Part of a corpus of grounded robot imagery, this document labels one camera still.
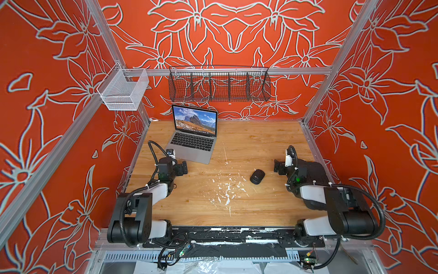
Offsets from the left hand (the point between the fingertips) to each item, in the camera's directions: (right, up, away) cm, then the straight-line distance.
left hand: (177, 161), depth 93 cm
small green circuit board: (+61, -38, -25) cm, 75 cm away
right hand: (+60, +2, -1) cm, 60 cm away
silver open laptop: (+7, +16, +17) cm, 24 cm away
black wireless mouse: (+44, -8, -3) cm, 45 cm away
